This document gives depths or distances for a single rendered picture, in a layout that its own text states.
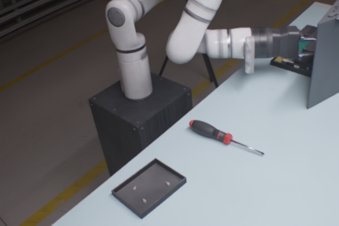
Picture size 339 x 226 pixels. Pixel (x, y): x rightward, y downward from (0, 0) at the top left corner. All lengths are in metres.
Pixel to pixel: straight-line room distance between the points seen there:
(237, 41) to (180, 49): 0.13
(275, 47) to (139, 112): 0.45
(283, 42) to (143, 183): 0.46
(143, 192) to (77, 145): 1.74
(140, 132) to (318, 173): 0.55
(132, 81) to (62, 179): 1.21
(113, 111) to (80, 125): 1.44
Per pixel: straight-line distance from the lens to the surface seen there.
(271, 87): 0.89
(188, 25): 0.82
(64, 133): 2.50
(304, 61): 0.95
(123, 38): 1.01
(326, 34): 0.76
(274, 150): 0.71
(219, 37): 0.84
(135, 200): 0.63
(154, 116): 1.06
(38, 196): 2.14
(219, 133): 0.71
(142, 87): 1.09
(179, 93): 1.13
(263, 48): 0.84
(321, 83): 0.82
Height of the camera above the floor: 1.49
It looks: 34 degrees down
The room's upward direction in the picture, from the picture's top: 8 degrees counter-clockwise
